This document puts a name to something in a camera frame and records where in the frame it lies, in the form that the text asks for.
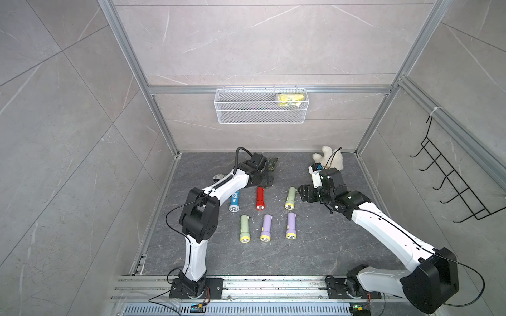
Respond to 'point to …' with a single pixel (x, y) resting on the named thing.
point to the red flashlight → (260, 204)
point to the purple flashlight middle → (265, 234)
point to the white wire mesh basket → (259, 106)
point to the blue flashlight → (234, 202)
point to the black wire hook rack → (477, 208)
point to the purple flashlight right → (291, 232)
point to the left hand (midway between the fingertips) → (265, 178)
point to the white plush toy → (329, 158)
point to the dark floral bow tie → (271, 163)
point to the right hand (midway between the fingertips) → (307, 187)
